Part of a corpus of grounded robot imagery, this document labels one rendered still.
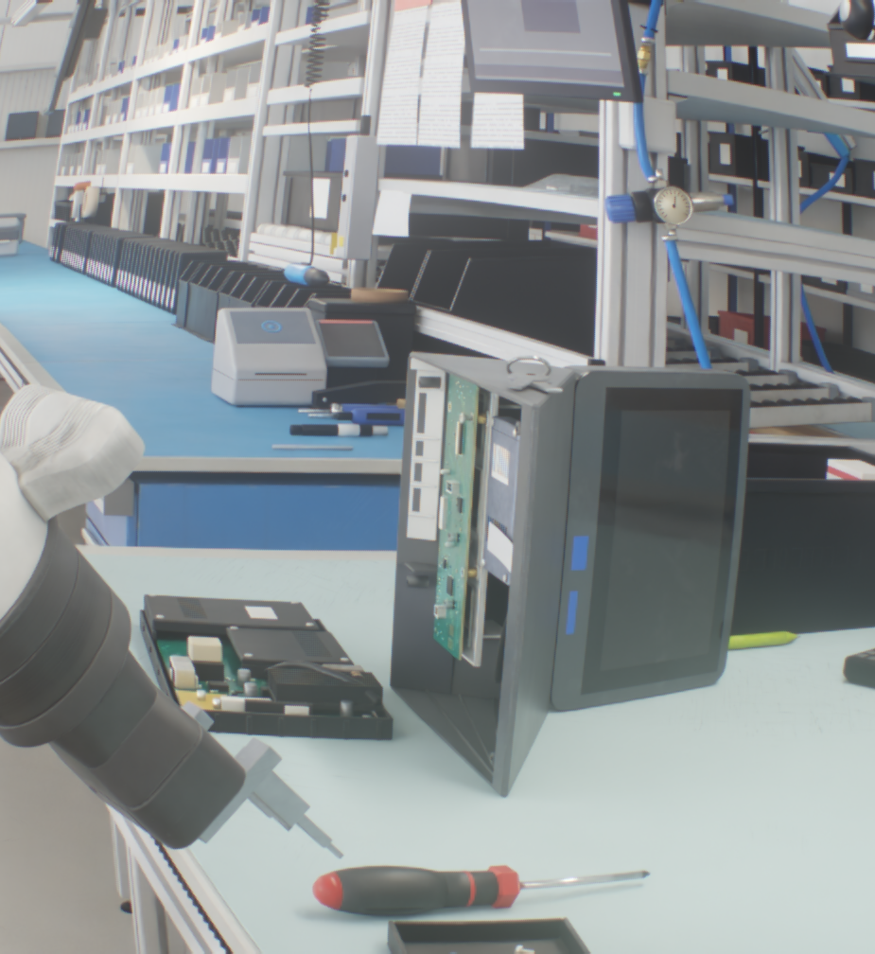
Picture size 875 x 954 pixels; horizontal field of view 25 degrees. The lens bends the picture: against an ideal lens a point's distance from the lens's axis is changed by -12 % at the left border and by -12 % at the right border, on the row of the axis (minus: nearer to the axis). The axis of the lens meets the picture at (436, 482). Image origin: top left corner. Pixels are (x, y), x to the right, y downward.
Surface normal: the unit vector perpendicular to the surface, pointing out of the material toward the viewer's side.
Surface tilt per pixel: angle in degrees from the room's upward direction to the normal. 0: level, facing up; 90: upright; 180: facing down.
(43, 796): 0
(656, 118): 90
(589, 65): 101
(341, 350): 32
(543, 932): 90
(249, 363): 41
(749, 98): 90
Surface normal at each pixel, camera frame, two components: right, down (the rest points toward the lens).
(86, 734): 0.52, 0.40
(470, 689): -0.29, 0.13
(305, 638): 0.06, -0.99
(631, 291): 0.30, 0.16
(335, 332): 0.22, -0.75
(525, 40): -0.73, 0.25
